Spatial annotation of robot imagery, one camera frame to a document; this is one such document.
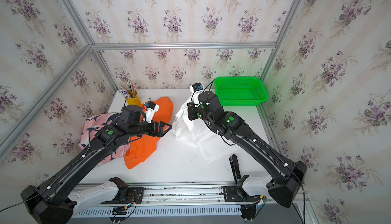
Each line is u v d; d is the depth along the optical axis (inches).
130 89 40.1
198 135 30.9
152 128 24.2
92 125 35.6
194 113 23.4
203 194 29.4
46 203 14.4
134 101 40.9
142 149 34.5
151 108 25.1
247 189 24.1
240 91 45.7
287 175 15.0
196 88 22.5
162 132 24.4
